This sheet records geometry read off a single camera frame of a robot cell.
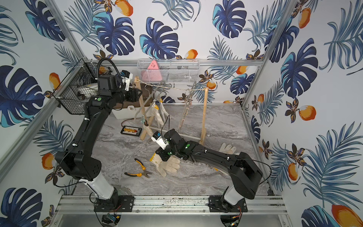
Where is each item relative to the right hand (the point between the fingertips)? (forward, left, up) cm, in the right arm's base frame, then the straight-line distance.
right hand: (157, 150), depth 79 cm
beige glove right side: (+9, -45, -15) cm, 48 cm away
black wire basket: (+27, +48, +20) cm, 58 cm away
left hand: (+25, +11, +24) cm, 37 cm away
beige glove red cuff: (+12, +7, +4) cm, 14 cm away
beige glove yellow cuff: (-3, -7, -14) cm, 16 cm away
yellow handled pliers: (-8, +9, -14) cm, 18 cm away
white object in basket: (+26, +38, +21) cm, 51 cm away
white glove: (+25, +5, +6) cm, 27 cm away
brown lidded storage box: (+32, +24, -2) cm, 40 cm away
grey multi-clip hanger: (+45, -16, -13) cm, 50 cm away
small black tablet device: (+22, +23, -13) cm, 35 cm away
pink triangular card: (+43, +5, +21) cm, 48 cm away
